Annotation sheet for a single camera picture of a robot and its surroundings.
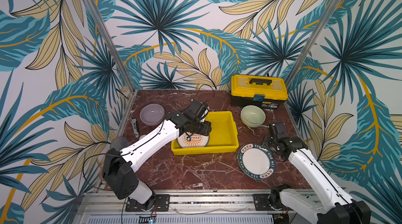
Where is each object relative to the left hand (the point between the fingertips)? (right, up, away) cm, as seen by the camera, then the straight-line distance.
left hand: (205, 129), depth 77 cm
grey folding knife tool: (-45, +1, +23) cm, 51 cm away
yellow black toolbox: (+39, +21, +22) cm, 49 cm away
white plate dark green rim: (+28, -19, +8) cm, 35 cm away
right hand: (+32, -8, +6) cm, 33 cm away
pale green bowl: (+33, +5, +29) cm, 44 cm away
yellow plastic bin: (+11, -7, +15) cm, 20 cm away
